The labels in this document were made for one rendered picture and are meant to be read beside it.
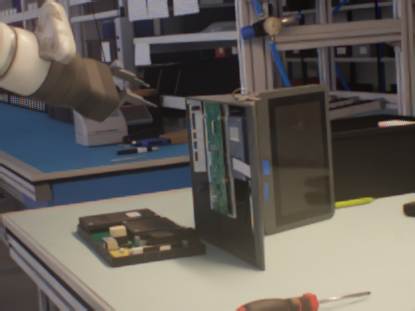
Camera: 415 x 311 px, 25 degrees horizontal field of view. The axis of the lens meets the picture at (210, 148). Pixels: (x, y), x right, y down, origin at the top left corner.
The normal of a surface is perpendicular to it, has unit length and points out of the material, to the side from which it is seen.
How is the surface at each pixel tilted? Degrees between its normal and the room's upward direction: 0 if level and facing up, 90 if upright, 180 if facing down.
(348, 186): 90
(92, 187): 90
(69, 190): 90
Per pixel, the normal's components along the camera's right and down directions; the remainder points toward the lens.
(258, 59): 0.37, 0.09
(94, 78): 0.63, -0.61
